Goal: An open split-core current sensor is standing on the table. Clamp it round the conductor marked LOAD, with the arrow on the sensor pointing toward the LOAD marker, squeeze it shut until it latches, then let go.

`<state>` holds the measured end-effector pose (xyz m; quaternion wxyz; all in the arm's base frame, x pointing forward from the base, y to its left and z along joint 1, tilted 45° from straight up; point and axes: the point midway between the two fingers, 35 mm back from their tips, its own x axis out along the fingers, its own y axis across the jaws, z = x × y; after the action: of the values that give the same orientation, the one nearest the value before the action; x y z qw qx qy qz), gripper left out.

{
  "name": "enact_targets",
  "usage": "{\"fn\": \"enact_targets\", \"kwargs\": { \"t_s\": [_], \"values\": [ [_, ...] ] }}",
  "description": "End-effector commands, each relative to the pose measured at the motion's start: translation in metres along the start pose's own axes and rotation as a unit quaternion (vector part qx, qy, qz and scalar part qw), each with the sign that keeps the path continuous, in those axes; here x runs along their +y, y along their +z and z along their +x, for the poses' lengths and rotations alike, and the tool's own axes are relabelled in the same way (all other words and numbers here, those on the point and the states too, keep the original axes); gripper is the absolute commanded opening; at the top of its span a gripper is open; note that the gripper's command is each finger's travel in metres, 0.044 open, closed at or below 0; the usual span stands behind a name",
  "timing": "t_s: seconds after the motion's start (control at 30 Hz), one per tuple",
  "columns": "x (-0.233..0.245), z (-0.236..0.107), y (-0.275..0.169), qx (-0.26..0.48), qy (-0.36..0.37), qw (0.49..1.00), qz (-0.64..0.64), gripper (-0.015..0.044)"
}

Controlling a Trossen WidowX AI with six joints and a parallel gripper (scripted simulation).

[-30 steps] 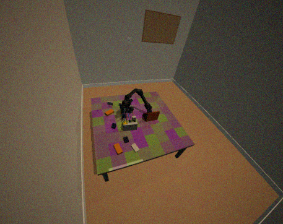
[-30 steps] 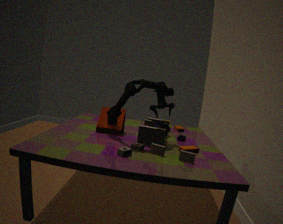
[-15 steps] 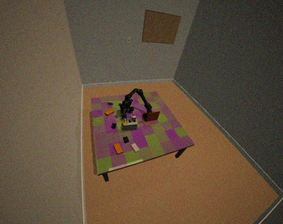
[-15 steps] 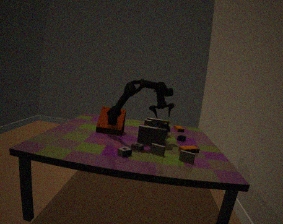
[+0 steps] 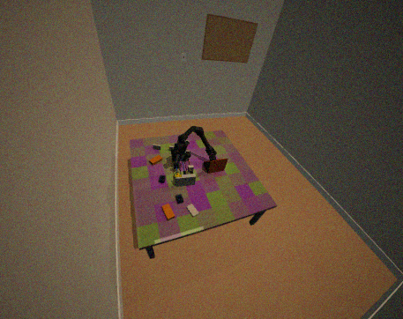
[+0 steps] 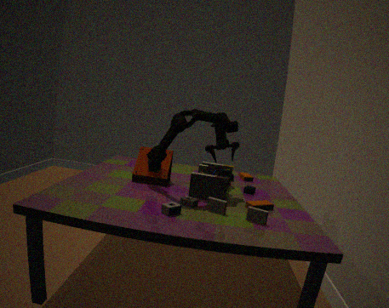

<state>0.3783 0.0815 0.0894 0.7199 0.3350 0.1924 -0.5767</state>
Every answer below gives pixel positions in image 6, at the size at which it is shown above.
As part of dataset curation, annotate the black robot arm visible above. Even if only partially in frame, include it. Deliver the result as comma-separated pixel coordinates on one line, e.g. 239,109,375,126
146,108,238,173

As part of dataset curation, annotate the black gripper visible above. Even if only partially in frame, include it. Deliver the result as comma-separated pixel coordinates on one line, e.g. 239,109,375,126
205,134,240,162

